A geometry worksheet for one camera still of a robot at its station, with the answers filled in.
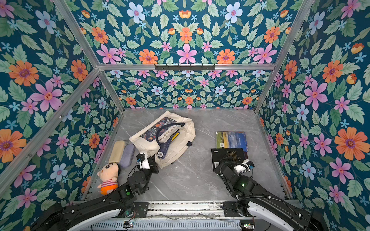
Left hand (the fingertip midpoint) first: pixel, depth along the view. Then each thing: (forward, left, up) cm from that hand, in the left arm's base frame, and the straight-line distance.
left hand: (156, 154), depth 79 cm
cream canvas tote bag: (+9, +6, +1) cm, 11 cm away
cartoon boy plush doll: (-7, +27, -6) cm, 29 cm away
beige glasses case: (+9, +28, -10) cm, 31 cm away
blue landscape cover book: (+13, -45, -11) cm, 48 cm away
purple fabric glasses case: (+7, +21, -10) cm, 25 cm away
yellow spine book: (+21, -9, -13) cm, 27 cm away
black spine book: (+1, -48, -9) cm, 49 cm away
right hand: (-5, -40, -3) cm, 41 cm away
